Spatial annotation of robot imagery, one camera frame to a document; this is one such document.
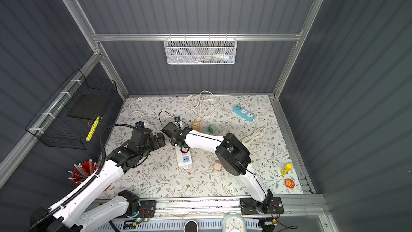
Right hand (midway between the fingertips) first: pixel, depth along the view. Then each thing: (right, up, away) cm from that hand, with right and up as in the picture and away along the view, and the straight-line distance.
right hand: (180, 136), depth 92 cm
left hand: (-9, +1, -13) cm, 16 cm away
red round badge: (+58, -22, -12) cm, 63 cm away
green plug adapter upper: (+19, +4, +8) cm, 21 cm away
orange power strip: (+9, +6, +9) cm, 14 cm away
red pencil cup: (-41, -12, -20) cm, 47 cm away
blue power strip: (+40, +13, +15) cm, 45 cm away
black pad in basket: (-41, +17, -17) cm, 47 cm away
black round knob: (+10, -33, -26) cm, 43 cm away
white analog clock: (+28, -33, -24) cm, 49 cm away
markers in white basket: (+20, +45, 0) cm, 50 cm away
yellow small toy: (+56, -13, -15) cm, 59 cm away
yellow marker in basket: (-34, +7, -23) cm, 41 cm away
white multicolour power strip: (+3, -11, -6) cm, 13 cm away
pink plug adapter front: (+22, -14, -7) cm, 27 cm away
